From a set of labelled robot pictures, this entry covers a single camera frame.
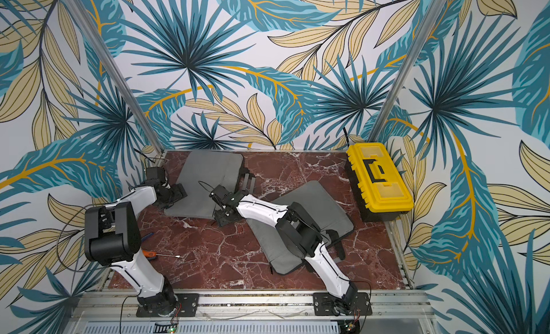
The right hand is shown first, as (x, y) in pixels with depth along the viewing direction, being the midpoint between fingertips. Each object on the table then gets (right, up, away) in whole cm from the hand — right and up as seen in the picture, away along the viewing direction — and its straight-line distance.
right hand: (226, 217), depth 93 cm
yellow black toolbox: (+63, +12, -8) cm, 65 cm away
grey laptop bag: (-14, +20, +13) cm, 28 cm away
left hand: (-22, +8, +4) cm, 24 cm away
